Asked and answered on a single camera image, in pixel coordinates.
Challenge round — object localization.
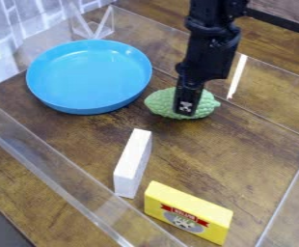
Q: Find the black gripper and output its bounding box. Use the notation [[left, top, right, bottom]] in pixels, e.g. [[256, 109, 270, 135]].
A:
[[172, 15, 242, 117]]

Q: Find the white rectangular block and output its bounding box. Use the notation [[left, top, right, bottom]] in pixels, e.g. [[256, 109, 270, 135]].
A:
[[114, 128, 152, 199]]

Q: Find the yellow butter block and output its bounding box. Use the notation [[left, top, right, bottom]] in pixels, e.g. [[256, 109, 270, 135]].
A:
[[144, 180, 234, 245]]

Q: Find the blue round tray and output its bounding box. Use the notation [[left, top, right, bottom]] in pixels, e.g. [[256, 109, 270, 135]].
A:
[[26, 40, 152, 115]]

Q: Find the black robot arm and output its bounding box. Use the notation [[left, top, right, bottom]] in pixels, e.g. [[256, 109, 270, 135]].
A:
[[172, 0, 248, 117]]

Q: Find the green bitter gourd toy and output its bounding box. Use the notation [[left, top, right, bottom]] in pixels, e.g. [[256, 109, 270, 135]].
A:
[[144, 87, 220, 120]]

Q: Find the clear acrylic enclosure wall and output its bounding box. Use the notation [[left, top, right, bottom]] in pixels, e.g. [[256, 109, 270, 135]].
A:
[[0, 0, 299, 247]]

